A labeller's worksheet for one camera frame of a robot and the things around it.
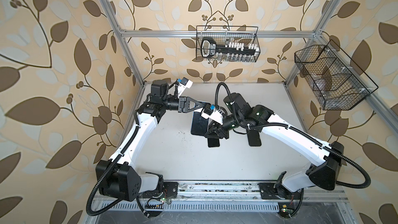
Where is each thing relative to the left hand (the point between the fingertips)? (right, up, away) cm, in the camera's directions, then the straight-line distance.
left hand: (202, 107), depth 64 cm
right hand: (+2, -11, +3) cm, 12 cm away
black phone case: (+6, -22, +26) cm, 34 cm away
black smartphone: (-1, -7, +1) cm, 7 cm away
